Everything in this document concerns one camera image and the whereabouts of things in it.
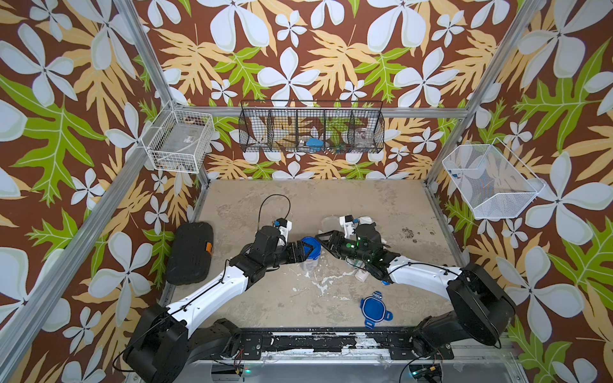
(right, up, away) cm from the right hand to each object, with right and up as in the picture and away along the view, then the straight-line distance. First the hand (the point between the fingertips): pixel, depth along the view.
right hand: (315, 240), depth 80 cm
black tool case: (-47, -6, +9) cm, 48 cm away
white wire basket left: (-50, +36, +5) cm, 62 cm away
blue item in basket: (0, +37, +15) cm, 40 cm away
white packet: (+23, +5, +24) cm, 34 cm away
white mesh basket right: (+63, +20, +1) cm, 66 cm away
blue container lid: (+20, -25, 0) cm, 32 cm away
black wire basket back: (-1, +45, +18) cm, 48 cm away
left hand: (-3, -2, 0) cm, 3 cm away
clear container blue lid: (-2, -11, +6) cm, 12 cm away
